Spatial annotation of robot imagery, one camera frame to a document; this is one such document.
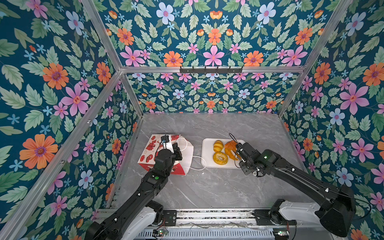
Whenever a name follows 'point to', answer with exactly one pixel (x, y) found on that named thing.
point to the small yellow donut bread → (220, 158)
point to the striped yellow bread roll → (218, 146)
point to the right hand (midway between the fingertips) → (245, 163)
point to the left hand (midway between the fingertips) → (179, 140)
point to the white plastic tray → (207, 152)
